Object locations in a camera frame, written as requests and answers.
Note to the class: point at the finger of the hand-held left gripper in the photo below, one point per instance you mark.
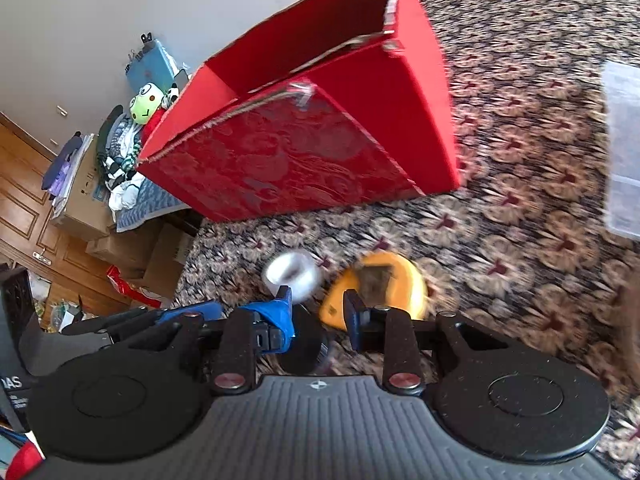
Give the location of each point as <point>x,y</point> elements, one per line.
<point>135,334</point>
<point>207,309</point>

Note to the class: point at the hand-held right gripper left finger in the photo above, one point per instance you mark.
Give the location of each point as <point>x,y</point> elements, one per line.
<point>282,312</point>

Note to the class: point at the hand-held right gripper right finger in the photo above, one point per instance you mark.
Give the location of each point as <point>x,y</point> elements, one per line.
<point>352,320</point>

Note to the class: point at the black round disc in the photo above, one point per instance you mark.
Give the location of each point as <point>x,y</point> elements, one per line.
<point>305,345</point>

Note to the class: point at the clear tape roll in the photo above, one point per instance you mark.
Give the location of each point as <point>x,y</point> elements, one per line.
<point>290,267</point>

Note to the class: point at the yellow tape measure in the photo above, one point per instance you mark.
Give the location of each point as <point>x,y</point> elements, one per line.
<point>400,280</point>

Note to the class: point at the red patterned cardboard box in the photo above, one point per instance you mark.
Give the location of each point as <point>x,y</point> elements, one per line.
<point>300,160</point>

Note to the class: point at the red white plastic bag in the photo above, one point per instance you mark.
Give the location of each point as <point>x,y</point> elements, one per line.
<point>135,290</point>

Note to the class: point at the brown cardboard box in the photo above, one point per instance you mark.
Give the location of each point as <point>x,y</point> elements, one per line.
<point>167,260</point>
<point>120,252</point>
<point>80,200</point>

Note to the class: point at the blue patterned blanket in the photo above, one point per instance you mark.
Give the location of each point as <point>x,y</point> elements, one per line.
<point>145,205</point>

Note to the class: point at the green white striped plush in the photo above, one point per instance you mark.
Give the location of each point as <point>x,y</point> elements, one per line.
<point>117,160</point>

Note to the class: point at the green frog plush toy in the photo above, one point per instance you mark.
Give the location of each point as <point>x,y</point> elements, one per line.
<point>145,102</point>

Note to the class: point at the black white panda plush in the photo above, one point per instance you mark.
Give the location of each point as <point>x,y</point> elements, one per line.
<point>172,94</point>

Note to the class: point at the light blue box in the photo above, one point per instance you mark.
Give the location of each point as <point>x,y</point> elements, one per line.
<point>150,65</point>

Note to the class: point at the black binder clip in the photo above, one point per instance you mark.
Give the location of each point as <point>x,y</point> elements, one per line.
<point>146,39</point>

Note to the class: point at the clear plastic container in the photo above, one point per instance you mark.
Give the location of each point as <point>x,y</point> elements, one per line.
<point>622,135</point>

